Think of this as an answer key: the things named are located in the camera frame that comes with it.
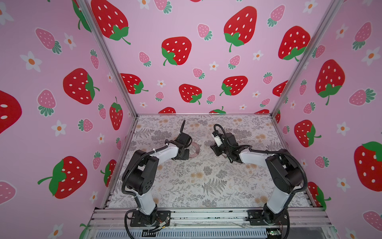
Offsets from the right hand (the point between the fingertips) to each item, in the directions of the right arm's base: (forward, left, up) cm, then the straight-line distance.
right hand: (212, 144), depth 95 cm
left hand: (-7, +18, -4) cm, 20 cm away
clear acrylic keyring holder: (-1, +12, -7) cm, 14 cm away
